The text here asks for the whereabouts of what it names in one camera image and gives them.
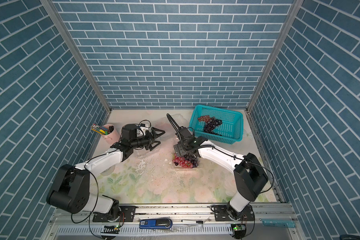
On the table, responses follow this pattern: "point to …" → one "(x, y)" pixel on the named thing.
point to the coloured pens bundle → (100, 129)
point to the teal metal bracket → (285, 223)
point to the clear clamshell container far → (166, 126)
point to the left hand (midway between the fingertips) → (167, 138)
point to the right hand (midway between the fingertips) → (185, 147)
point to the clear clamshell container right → (181, 168)
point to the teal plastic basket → (231, 130)
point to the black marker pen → (199, 222)
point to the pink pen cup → (112, 138)
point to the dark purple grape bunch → (193, 160)
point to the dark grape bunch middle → (210, 125)
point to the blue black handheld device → (155, 223)
